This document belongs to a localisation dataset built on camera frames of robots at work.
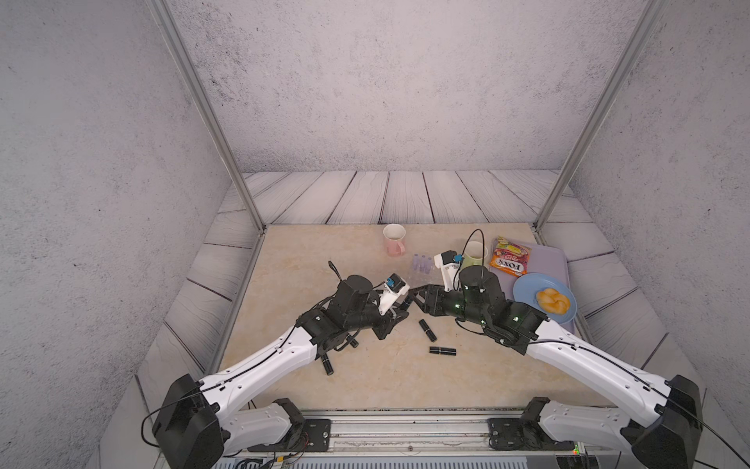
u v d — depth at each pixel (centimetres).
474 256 104
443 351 87
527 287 99
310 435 73
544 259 108
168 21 71
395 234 108
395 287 64
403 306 73
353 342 89
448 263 65
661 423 38
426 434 74
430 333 91
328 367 84
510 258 107
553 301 94
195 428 39
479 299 55
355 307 59
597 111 88
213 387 42
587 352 46
